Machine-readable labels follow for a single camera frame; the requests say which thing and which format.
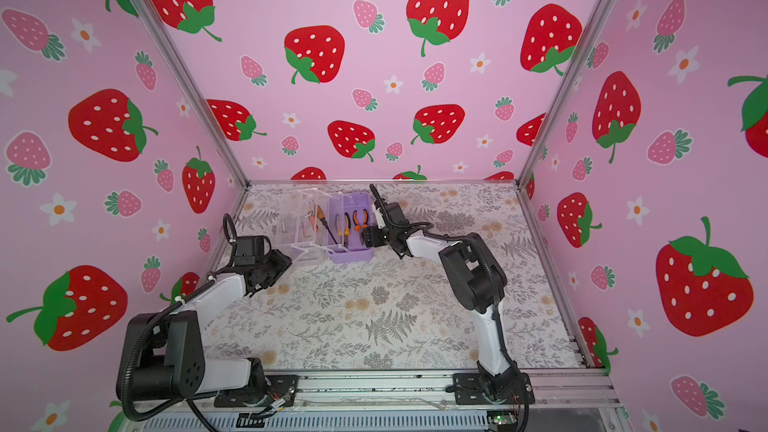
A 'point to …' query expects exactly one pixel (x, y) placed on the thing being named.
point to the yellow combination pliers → (347, 229)
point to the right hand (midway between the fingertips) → (370, 231)
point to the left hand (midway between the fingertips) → (287, 260)
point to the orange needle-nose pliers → (357, 226)
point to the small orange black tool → (312, 219)
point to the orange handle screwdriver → (321, 215)
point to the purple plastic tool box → (332, 224)
